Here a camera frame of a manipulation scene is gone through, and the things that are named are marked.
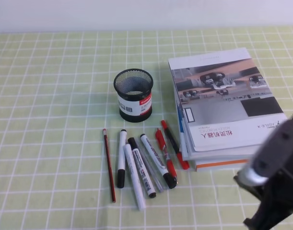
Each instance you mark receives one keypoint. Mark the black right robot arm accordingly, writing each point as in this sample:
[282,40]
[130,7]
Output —
[268,176]

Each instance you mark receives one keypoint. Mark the labelled white marker black cap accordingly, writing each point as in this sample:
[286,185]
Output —
[146,181]

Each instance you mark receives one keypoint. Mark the middle stacked booklets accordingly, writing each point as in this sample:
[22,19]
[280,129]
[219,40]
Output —
[188,151]

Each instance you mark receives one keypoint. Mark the red and black double-ended marker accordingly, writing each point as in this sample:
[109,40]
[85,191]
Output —
[184,164]

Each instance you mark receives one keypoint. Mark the white marker black lettering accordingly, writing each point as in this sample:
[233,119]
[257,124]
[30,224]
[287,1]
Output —
[169,179]

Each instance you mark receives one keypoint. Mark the orange-edged bottom book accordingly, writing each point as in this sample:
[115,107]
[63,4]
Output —
[217,165]

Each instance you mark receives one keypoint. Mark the plain white marker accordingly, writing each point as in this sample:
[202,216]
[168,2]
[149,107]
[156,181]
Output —
[134,177]

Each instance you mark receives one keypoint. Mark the clear plastic pen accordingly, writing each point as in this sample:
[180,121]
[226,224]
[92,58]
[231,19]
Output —
[151,170]

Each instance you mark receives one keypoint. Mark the red retractable gel pen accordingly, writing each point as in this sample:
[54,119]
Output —
[163,148]

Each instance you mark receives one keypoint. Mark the top robot brochure booklet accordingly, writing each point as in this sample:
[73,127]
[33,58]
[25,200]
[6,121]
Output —
[225,100]

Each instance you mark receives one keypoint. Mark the red striped pencil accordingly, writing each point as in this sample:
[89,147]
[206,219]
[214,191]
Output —
[110,174]

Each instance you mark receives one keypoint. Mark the black mesh pen holder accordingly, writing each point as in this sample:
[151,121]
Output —
[134,93]

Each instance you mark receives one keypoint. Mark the green checkered tablecloth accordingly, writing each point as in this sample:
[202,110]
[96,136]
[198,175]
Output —
[57,96]

